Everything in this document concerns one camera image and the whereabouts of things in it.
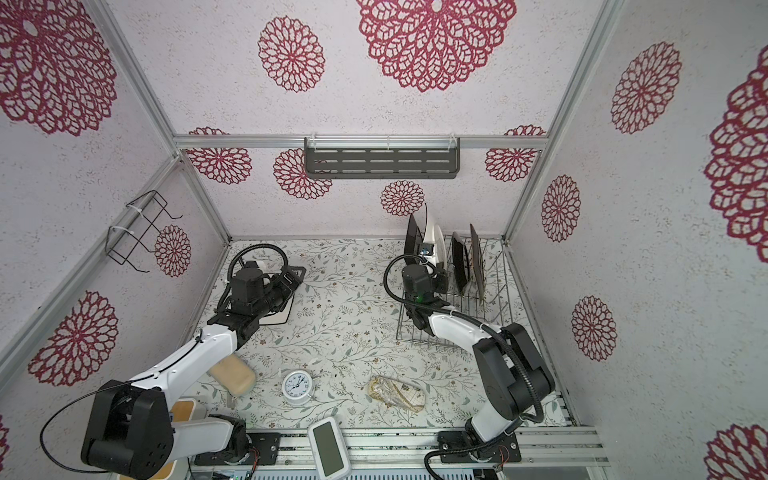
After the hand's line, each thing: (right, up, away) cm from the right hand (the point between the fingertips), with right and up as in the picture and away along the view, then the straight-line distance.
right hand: (441, 260), depth 87 cm
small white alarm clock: (-40, -34, -7) cm, 53 cm away
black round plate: (+7, 0, +6) cm, 9 cm away
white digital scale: (-30, -45, -16) cm, 56 cm away
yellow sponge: (-57, -31, -6) cm, 65 cm away
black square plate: (-8, +6, +6) cm, 11 cm away
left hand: (-40, -6, -1) cm, 41 cm away
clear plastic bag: (-13, -36, -7) cm, 39 cm away
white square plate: (-3, +7, -2) cm, 8 cm away
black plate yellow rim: (+13, 0, +8) cm, 15 cm away
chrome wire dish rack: (+20, -16, +11) cm, 28 cm away
